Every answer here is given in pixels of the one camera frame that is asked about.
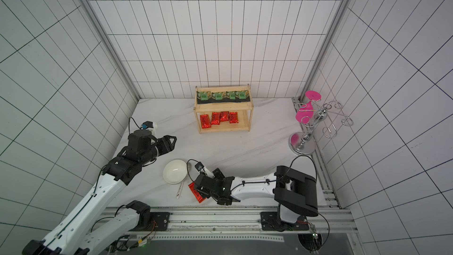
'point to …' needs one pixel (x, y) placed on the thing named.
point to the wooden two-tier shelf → (243, 109)
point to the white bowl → (174, 172)
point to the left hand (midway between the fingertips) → (170, 143)
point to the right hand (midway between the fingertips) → (202, 183)
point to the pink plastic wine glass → (305, 112)
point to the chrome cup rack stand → (304, 144)
